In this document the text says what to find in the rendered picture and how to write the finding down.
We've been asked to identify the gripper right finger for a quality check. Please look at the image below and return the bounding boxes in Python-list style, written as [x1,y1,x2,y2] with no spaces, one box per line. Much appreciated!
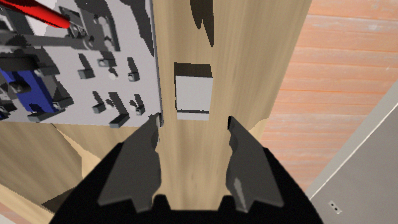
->
[225,116,324,224]

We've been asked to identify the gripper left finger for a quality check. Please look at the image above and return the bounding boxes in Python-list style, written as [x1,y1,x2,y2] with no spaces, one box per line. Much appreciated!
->
[49,112,162,224]

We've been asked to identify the grey metal fixture plate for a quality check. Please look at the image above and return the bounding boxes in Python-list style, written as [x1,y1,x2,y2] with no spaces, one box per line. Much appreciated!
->
[23,0,164,128]

